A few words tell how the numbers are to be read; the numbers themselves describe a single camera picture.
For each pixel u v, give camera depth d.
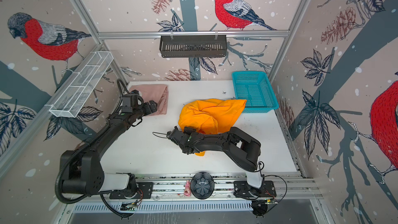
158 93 1.09
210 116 0.86
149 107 0.79
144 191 0.73
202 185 0.74
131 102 0.67
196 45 1.04
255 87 1.18
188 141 0.64
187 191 0.71
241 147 0.50
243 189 0.73
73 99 0.72
